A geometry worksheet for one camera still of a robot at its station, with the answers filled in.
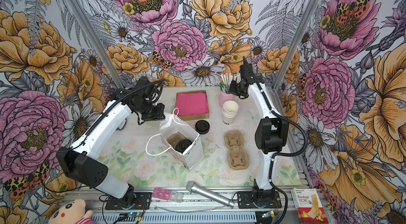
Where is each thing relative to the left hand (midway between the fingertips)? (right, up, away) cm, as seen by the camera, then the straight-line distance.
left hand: (162, 122), depth 77 cm
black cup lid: (+18, -5, +20) cm, 28 cm away
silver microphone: (+14, -30, -2) cm, 33 cm away
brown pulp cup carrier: (+38, -21, +8) cm, 44 cm away
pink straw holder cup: (+32, +13, +25) cm, 43 cm away
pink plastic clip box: (+3, -34, -2) cm, 34 cm away
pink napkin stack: (+10, +8, +33) cm, 36 cm away
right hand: (+34, +15, +15) cm, 40 cm away
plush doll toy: (-35, -36, -10) cm, 51 cm away
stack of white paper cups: (+34, +5, +15) cm, 38 cm away
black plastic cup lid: (+9, -11, +1) cm, 14 cm away
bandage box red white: (+66, -36, -7) cm, 75 cm away
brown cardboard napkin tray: (+14, +1, +25) cm, 29 cm away
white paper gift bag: (+3, -1, +5) cm, 6 cm away
